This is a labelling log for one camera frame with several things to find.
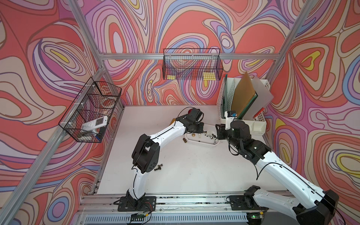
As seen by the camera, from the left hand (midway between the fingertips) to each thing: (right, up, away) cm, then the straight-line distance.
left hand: (203, 128), depth 89 cm
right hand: (+6, +1, -14) cm, 15 cm away
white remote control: (-58, +4, -20) cm, 61 cm away
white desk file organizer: (+42, +1, +11) cm, 43 cm away
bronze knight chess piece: (-12, -9, +9) cm, 17 cm away
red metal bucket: (-9, +10, -14) cm, 20 cm away
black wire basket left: (-62, +17, -12) cm, 65 cm away
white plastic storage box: (+5, -7, +10) cm, 13 cm away
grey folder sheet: (+38, +20, -2) cm, 43 cm away
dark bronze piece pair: (-28, -24, -3) cm, 37 cm away
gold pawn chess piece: (-6, -5, +12) cm, 14 cm away
